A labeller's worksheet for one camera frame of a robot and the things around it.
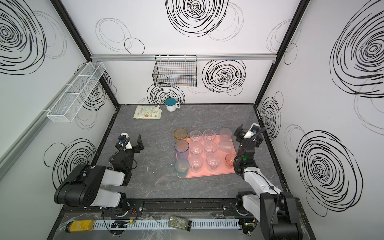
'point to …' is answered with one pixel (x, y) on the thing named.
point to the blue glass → (181, 147)
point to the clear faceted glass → (196, 135)
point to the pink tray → (210, 155)
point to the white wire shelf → (65, 109)
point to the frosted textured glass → (225, 135)
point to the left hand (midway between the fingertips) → (133, 136)
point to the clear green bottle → (180, 223)
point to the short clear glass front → (225, 146)
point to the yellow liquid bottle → (79, 225)
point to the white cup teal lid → (172, 104)
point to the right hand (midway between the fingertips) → (249, 125)
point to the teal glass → (182, 165)
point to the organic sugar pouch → (147, 112)
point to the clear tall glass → (196, 162)
